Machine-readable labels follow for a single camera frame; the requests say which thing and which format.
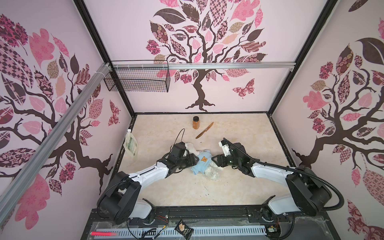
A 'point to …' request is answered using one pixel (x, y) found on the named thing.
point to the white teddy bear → (212, 170)
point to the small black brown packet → (184, 230)
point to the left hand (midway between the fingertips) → (196, 162)
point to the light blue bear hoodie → (205, 158)
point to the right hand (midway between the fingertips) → (214, 156)
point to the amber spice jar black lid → (196, 123)
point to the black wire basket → (140, 79)
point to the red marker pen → (102, 233)
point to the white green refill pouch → (131, 143)
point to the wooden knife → (201, 133)
